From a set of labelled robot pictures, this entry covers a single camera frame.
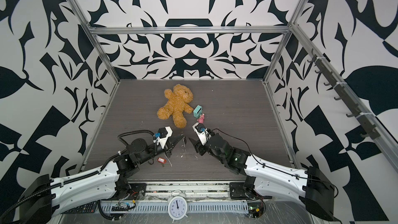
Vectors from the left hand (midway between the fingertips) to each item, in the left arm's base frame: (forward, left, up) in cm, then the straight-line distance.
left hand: (182, 132), depth 69 cm
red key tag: (-5, +12, -22) cm, 26 cm away
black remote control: (-24, +42, -22) cm, 53 cm away
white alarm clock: (-25, +3, -19) cm, 32 cm away
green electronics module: (-27, -32, -24) cm, 48 cm away
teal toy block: (+22, -7, -17) cm, 29 cm away
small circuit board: (-24, +29, -25) cm, 45 cm away
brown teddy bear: (+29, +4, -15) cm, 33 cm away
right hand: (+1, -5, -5) cm, 7 cm away
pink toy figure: (+18, -9, -20) cm, 29 cm away
